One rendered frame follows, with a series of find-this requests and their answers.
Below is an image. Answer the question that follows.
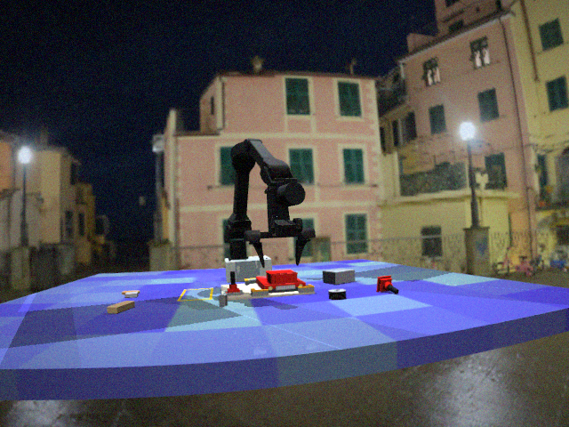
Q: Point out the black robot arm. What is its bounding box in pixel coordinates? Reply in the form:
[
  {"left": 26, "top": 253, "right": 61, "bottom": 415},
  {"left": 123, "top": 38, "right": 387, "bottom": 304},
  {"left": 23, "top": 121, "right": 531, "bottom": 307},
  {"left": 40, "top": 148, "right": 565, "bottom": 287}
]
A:
[{"left": 224, "top": 138, "right": 306, "bottom": 261}]

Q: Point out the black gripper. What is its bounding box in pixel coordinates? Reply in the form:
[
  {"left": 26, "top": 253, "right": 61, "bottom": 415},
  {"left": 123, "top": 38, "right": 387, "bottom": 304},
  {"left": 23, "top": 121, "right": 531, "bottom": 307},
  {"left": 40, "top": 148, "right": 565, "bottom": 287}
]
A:
[{"left": 244, "top": 208, "right": 316, "bottom": 269}]

